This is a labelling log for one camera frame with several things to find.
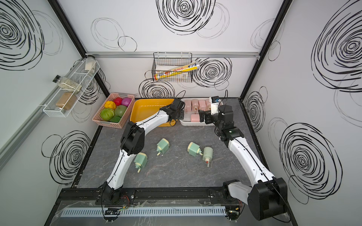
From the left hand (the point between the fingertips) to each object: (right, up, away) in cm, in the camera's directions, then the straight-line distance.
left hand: (181, 114), depth 102 cm
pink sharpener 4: (+11, -3, +4) cm, 12 cm away
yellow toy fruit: (-55, +7, +5) cm, 55 cm away
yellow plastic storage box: (-32, +4, +16) cm, 36 cm away
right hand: (+15, +4, -24) cm, 29 cm away
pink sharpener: (+11, +6, +3) cm, 13 cm away
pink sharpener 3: (+21, +7, +5) cm, 23 cm away
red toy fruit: (-51, +11, +10) cm, 53 cm away
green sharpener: (-11, -19, -17) cm, 28 cm away
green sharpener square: (+8, -21, -18) cm, 29 cm away
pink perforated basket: (-61, -4, -1) cm, 61 cm away
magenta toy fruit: (-44, +10, +7) cm, 45 cm away
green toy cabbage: (-54, 0, -1) cm, 54 cm away
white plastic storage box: (+4, -5, +2) cm, 7 cm away
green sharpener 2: (-23, -26, -23) cm, 41 cm away
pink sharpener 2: (+16, +7, +4) cm, 18 cm away
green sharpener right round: (+16, -24, -20) cm, 35 cm away
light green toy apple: (-45, +3, +1) cm, 45 cm away
